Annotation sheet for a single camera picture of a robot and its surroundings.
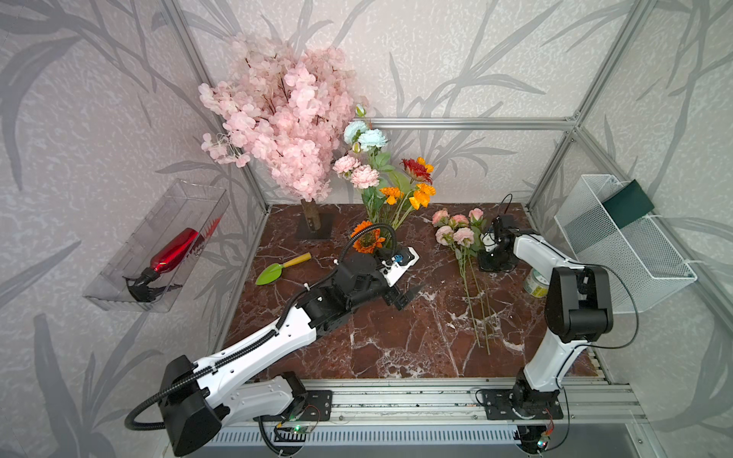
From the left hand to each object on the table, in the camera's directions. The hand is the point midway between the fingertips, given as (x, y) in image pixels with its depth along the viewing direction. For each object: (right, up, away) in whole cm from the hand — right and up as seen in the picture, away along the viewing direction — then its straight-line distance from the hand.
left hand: (412, 270), depth 69 cm
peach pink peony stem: (+15, +15, +43) cm, 48 cm away
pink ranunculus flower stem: (+20, 0, +30) cm, 36 cm away
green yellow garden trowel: (-46, -5, +30) cm, 55 cm away
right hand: (+27, -2, +28) cm, 39 cm away
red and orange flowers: (-11, +7, +8) cm, 16 cm away
